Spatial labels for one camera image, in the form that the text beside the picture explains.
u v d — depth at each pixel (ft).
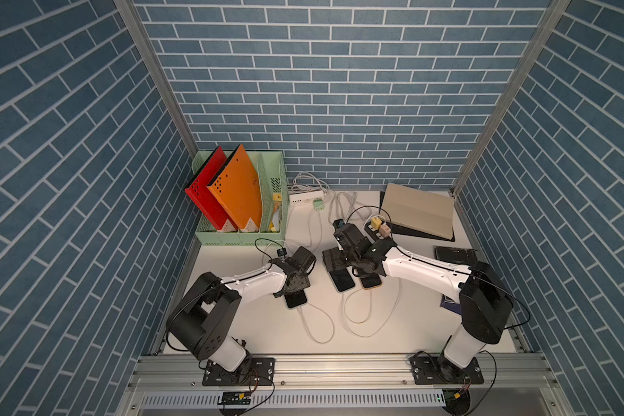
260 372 2.40
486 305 1.49
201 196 2.72
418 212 3.68
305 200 3.75
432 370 2.38
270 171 3.38
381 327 2.71
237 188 3.01
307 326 2.71
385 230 3.24
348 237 2.15
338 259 2.53
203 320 1.44
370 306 2.85
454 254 3.18
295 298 2.76
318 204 3.75
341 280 3.22
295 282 2.21
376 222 3.45
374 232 3.35
